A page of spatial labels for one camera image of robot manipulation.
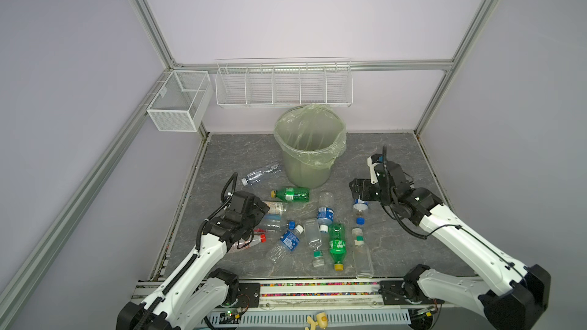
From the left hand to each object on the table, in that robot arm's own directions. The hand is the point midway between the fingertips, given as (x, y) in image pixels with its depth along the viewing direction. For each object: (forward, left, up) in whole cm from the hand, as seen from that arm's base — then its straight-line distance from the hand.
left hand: (262, 215), depth 82 cm
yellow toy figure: (-32, -18, -6) cm, 37 cm away
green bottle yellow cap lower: (-10, -26, -3) cm, 28 cm away
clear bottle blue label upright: (+2, -24, -3) cm, 24 cm away
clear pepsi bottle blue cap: (-1, -4, -5) cm, 6 cm away
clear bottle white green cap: (-17, -35, -9) cm, 40 cm away
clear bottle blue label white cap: (-9, -9, -3) cm, 13 cm away
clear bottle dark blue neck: (+22, +6, -7) cm, 24 cm away
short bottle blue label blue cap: (+5, -38, -7) cm, 39 cm away
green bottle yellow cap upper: (+10, -11, -3) cm, 15 cm away
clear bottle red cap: (-12, +3, +8) cm, 15 cm away
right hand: (+4, -35, +10) cm, 37 cm away
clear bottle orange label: (+5, -4, -5) cm, 8 cm away
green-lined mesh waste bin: (+36, -22, +1) cm, 42 cm away
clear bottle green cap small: (-3, -18, -8) cm, 20 cm away
